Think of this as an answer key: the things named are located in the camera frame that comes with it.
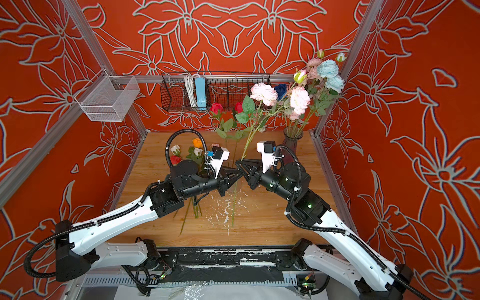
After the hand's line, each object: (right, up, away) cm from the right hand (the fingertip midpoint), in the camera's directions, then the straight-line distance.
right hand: (236, 162), depth 58 cm
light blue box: (-18, +32, +32) cm, 48 cm away
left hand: (+3, -3, +1) cm, 4 cm away
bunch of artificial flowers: (-23, +2, +46) cm, 51 cm away
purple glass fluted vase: (+28, +11, +34) cm, 45 cm away
